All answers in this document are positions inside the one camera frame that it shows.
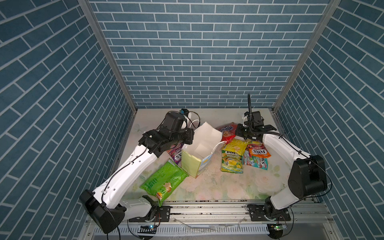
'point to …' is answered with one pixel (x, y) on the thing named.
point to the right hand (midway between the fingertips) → (234, 128)
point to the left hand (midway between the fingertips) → (194, 132)
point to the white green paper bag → (195, 156)
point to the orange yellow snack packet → (258, 150)
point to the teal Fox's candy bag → (255, 161)
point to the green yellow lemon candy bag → (231, 162)
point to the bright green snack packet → (166, 178)
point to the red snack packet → (229, 132)
